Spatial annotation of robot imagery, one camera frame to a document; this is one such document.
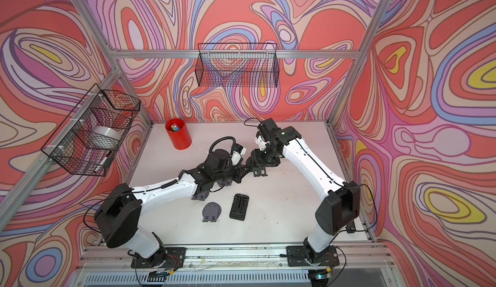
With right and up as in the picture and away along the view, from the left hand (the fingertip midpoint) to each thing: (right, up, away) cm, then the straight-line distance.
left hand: (252, 169), depth 81 cm
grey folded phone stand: (-18, -20, +4) cm, 27 cm away
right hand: (+3, 0, -3) cm, 4 cm away
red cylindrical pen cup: (-39, +16, +20) cm, 46 cm away
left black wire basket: (-60, +14, -11) cm, 62 cm away
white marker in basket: (-57, +4, -9) cm, 58 cm away
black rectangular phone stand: (-6, -17, +3) cm, 18 cm away
